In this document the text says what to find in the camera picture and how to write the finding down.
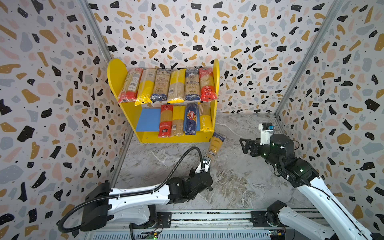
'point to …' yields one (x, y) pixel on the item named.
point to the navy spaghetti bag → (216, 144)
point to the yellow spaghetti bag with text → (205, 116)
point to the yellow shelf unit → (145, 117)
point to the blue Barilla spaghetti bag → (191, 121)
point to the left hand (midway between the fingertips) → (209, 168)
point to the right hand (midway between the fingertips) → (246, 137)
